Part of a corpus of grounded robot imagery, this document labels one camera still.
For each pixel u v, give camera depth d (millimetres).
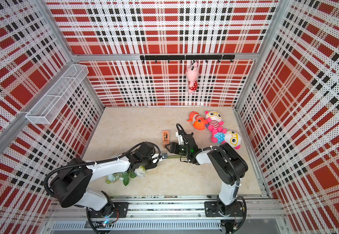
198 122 1011
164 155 774
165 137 958
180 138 866
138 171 820
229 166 448
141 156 689
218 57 887
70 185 434
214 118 1045
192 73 908
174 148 822
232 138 934
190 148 742
